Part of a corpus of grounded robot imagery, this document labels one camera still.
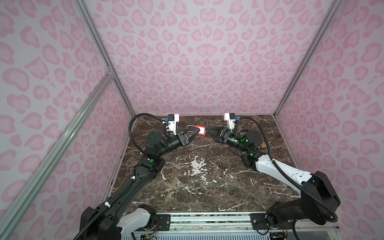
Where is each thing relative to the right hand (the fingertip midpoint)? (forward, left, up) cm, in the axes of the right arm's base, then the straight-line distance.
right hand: (207, 131), depth 64 cm
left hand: (0, +3, +2) cm, 4 cm away
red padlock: (0, +2, 0) cm, 2 cm away
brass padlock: (+16, -39, -35) cm, 55 cm away
